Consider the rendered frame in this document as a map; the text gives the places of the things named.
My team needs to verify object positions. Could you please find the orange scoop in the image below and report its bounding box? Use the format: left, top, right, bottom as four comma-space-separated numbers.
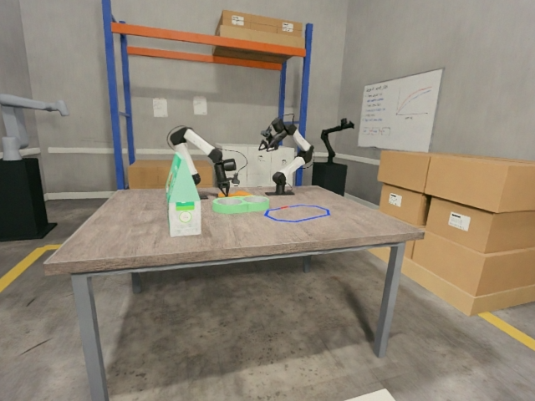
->
218, 190, 251, 197

